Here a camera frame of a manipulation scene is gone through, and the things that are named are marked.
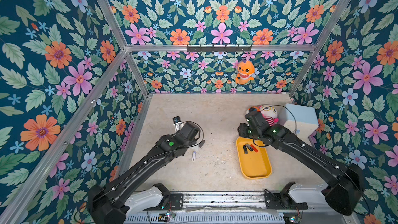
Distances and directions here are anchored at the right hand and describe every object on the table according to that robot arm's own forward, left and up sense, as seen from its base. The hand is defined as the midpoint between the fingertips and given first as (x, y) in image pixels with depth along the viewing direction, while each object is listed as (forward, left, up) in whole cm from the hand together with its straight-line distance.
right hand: (242, 128), depth 79 cm
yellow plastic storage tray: (-9, -8, -17) cm, 21 cm away
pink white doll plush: (+20, -22, -12) cm, 32 cm away
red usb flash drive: (-3, -9, -18) cm, 20 cm away
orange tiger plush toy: (+3, -4, +13) cm, 14 cm away
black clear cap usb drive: (-3, -4, -18) cm, 19 cm away
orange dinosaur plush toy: (+37, -4, +9) cm, 38 cm away
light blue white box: (+9, -35, -5) cm, 37 cm away
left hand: (-5, +25, 0) cm, 25 cm away
